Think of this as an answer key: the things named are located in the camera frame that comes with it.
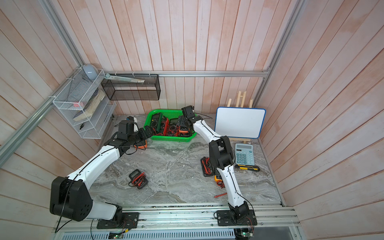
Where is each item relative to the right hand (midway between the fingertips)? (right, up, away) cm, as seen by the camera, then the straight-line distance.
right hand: (184, 121), depth 105 cm
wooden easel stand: (+35, +12, -19) cm, 42 cm away
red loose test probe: (+19, -43, -24) cm, 52 cm away
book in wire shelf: (-50, +7, -25) cm, 56 cm away
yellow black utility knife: (+43, -30, -14) cm, 54 cm away
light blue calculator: (+40, -22, -9) cm, 46 cm away
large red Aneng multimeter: (-8, -7, -1) cm, 10 cm away
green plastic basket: (-14, -12, -6) cm, 19 cm away
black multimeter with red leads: (+15, -29, -17) cm, 37 cm away
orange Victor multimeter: (0, -6, -4) cm, 7 cm away
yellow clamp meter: (+21, -36, -21) cm, 47 cm away
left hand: (-20, -8, -18) cm, 29 cm away
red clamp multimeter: (-13, -4, +2) cm, 14 cm away
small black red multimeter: (-25, -34, -21) cm, 48 cm away
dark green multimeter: (-20, -1, 0) cm, 20 cm away
